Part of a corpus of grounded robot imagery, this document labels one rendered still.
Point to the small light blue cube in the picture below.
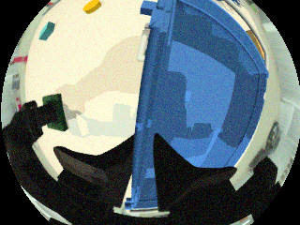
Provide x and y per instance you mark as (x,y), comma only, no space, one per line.
(46,31)

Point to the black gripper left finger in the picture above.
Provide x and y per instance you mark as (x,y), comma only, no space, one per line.
(110,170)

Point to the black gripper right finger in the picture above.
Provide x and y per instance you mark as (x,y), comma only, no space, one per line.
(176,178)

